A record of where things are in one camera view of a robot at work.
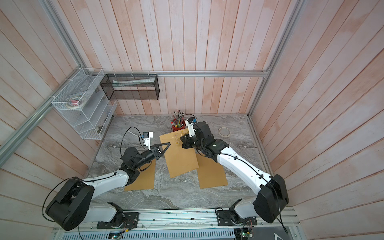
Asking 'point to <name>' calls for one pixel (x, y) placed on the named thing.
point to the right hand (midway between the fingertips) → (180, 137)
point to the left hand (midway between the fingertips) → (170, 146)
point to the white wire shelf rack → (91, 120)
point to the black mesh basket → (131, 87)
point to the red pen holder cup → (175, 128)
